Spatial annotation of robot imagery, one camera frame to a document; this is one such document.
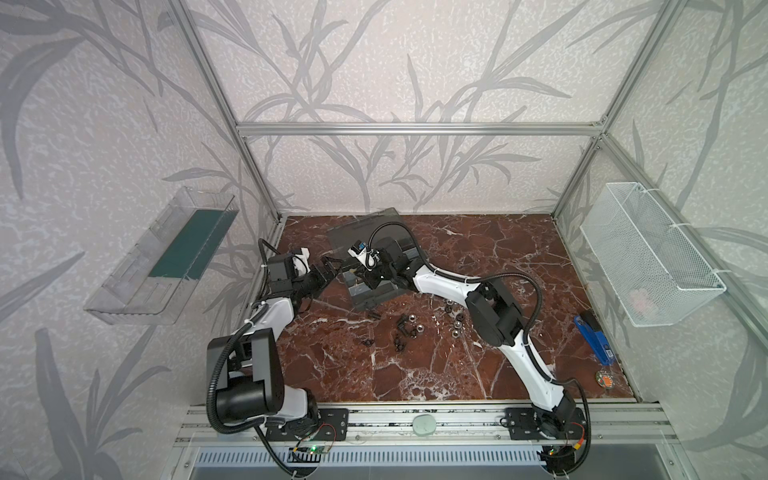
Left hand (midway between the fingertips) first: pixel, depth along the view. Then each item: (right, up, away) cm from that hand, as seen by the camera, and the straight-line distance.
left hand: (340, 260), depth 88 cm
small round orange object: (+74, -32, -8) cm, 81 cm away
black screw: (+18, -25, -2) cm, 30 cm away
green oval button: (+24, -39, -16) cm, 49 cm away
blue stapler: (+74, -23, -4) cm, 78 cm away
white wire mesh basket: (+72, 0, -25) cm, 77 cm away
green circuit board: (-2, -44, -18) cm, 48 cm away
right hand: (+4, -1, +8) cm, 9 cm away
